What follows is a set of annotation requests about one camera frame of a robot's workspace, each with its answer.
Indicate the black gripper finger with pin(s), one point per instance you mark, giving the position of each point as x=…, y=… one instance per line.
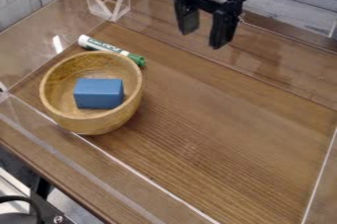
x=224, y=25
x=187, y=16

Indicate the green white marker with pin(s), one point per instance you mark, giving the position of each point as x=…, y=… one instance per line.
x=93, y=44

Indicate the brown wooden bowl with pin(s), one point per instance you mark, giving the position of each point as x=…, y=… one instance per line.
x=96, y=64

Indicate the blue rectangular block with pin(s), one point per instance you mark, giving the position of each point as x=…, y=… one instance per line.
x=99, y=93

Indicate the clear acrylic corner bracket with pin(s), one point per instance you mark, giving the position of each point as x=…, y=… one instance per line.
x=111, y=10

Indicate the clear acrylic tray wall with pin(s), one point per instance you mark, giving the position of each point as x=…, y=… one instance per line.
x=105, y=202

